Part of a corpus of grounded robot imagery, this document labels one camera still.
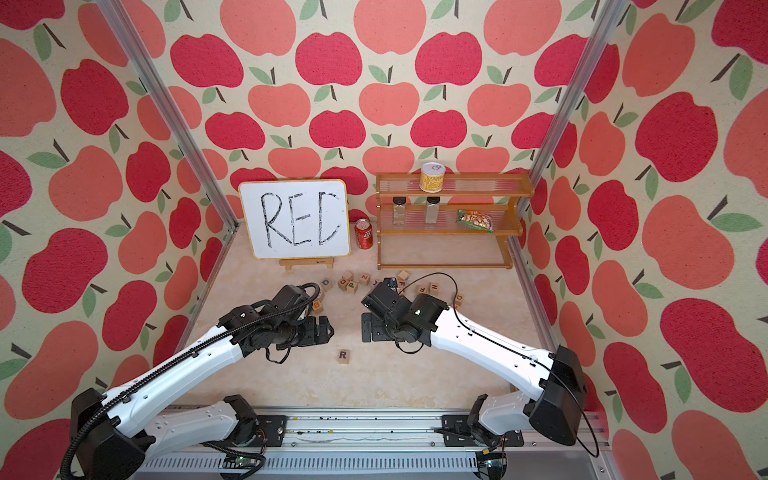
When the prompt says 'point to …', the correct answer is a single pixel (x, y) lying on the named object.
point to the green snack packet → (475, 219)
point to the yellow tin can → (432, 177)
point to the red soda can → (364, 233)
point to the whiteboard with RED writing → (289, 219)
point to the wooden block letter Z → (364, 279)
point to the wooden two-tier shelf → (472, 204)
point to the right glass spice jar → (432, 209)
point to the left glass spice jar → (399, 212)
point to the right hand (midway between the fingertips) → (380, 333)
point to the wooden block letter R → (343, 356)
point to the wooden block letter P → (352, 287)
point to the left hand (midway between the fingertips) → (321, 341)
